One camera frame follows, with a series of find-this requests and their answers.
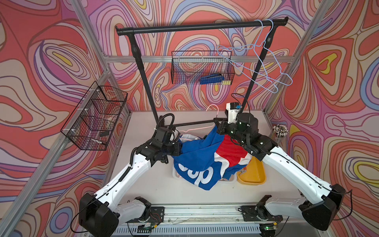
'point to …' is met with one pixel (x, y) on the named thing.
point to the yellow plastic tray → (255, 174)
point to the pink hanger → (207, 126)
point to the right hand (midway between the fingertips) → (214, 123)
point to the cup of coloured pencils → (279, 131)
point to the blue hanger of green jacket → (265, 77)
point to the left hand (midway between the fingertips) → (182, 147)
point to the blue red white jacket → (211, 159)
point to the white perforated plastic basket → (174, 176)
